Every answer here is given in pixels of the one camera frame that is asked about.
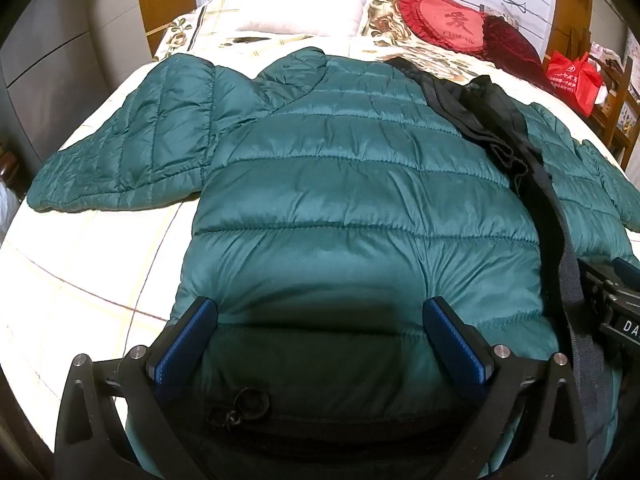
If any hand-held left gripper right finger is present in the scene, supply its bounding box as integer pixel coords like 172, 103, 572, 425
422, 296, 590, 480

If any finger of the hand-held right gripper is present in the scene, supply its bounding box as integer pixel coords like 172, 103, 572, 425
579, 259, 620, 312
612, 257, 640, 306

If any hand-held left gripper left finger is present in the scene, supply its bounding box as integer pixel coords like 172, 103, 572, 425
54, 296, 219, 480

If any black cloth with strap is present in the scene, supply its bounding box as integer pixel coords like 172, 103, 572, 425
387, 56, 621, 461

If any dark green puffer jacket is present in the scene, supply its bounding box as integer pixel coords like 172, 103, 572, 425
26, 46, 640, 471

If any bed with floral sheet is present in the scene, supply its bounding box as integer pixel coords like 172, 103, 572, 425
0, 0, 640, 480

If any wooden shelf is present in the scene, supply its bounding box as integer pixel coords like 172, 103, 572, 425
589, 42, 640, 171

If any red shopping bag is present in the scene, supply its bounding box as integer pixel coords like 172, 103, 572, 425
545, 50, 605, 117

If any dark red velvet pillow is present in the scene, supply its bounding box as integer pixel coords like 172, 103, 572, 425
480, 14, 556, 93

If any red heart-shaped pillow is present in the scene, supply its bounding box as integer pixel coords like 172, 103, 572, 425
397, 0, 488, 57

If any grey wardrobe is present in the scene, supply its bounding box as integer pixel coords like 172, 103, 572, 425
0, 0, 151, 161

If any white pillow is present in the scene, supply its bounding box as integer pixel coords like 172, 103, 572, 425
235, 0, 383, 38

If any metal key ring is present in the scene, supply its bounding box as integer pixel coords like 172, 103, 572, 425
207, 387, 272, 431

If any wooden wall panel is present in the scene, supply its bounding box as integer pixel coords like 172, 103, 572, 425
549, 0, 595, 63
131, 0, 196, 58

